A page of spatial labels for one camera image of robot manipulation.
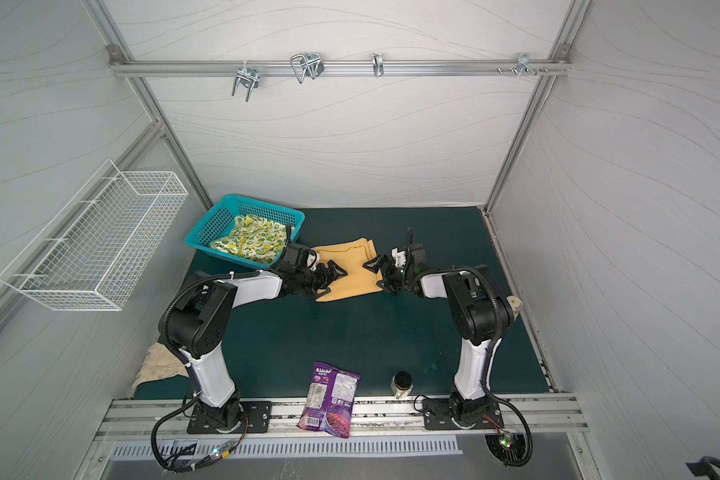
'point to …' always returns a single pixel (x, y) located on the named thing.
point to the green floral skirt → (254, 237)
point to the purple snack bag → (330, 401)
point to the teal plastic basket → (222, 222)
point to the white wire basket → (105, 247)
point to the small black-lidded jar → (401, 384)
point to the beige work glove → (159, 361)
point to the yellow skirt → (352, 256)
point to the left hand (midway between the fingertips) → (344, 276)
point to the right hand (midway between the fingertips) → (373, 267)
